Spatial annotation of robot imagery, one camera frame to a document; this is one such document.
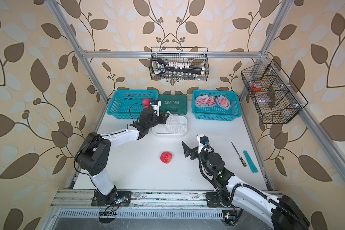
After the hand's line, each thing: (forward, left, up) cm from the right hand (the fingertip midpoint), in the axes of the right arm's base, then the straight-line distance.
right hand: (190, 139), depth 76 cm
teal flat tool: (-7, -37, -19) cm, 42 cm away
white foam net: (+14, +10, -6) cm, 19 cm away
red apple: (+41, +31, -12) cm, 52 cm away
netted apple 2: (-4, +14, -13) cm, 20 cm away
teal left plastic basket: (+46, +48, -18) cm, 69 cm away
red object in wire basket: (+24, -40, +15) cm, 48 cm away
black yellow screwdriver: (-7, -33, -19) cm, 38 cm away
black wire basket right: (+18, -47, +13) cm, 52 cm away
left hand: (+20, +13, 0) cm, 24 cm away
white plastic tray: (+19, +19, -18) cm, 32 cm away
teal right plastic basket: (+33, -25, -19) cm, 45 cm away
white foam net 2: (+14, +5, -12) cm, 19 cm away
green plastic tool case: (+39, +7, -13) cm, 42 cm away
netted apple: (+40, -21, -12) cm, 46 cm away
